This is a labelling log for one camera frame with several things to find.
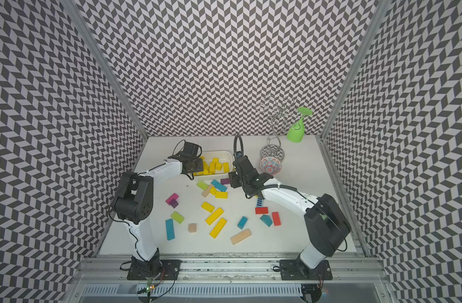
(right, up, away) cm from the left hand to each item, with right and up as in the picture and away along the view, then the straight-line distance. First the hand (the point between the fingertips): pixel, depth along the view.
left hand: (196, 166), depth 100 cm
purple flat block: (+15, -8, -1) cm, 17 cm away
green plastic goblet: (+50, +17, -9) cm, 54 cm away
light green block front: (-6, -23, -13) cm, 27 cm away
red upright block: (+40, -23, -13) cm, 48 cm away
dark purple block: (-9, -17, -10) cm, 22 cm away
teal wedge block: (+36, -24, -13) cm, 45 cm away
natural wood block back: (+5, -13, -6) cm, 15 cm away
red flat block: (+34, -20, -11) cm, 41 cm away
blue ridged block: (+33, -17, -9) cm, 38 cm away
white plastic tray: (+15, +5, +6) cm, 17 cm away
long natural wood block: (+24, -30, -17) cm, 42 cm away
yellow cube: (+11, 0, +3) cm, 12 cm away
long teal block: (-8, -28, -17) cm, 34 cm away
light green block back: (+3, -10, -2) cm, 10 cm away
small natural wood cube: (+1, -27, -15) cm, 31 cm away
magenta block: (-10, -15, -7) cm, 19 cm away
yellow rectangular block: (+8, -1, +2) cm, 8 cm away
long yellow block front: (+13, -27, -16) cm, 34 cm away
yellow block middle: (+14, -14, -6) cm, 20 cm away
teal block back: (+12, -10, -2) cm, 16 cm away
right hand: (+22, -4, -13) cm, 26 cm away
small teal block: (+24, -24, -16) cm, 38 cm away
